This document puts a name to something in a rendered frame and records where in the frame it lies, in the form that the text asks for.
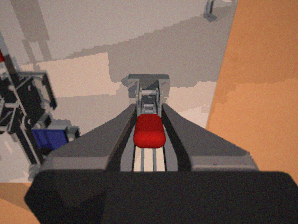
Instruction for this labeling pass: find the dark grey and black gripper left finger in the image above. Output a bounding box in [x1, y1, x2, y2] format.
[37, 103, 137, 174]

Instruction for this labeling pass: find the blue flat rectangular plate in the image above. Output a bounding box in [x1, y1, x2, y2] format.
[31, 125, 69, 151]

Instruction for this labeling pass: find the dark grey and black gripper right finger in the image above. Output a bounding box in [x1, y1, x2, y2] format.
[161, 103, 260, 171]

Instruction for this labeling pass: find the toggle clamp with red handle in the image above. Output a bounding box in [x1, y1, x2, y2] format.
[0, 50, 57, 182]

